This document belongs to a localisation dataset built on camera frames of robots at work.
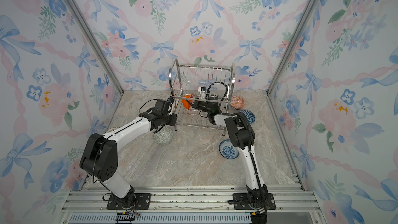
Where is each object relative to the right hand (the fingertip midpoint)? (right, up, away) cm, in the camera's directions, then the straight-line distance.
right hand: (186, 99), depth 98 cm
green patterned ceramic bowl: (-14, -23, -3) cm, 27 cm away
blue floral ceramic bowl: (+25, -30, -8) cm, 40 cm away
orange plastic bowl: (-1, -3, 0) cm, 3 cm away
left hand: (-6, -11, -6) cm, 14 cm away
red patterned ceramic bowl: (+35, -2, +13) cm, 37 cm away
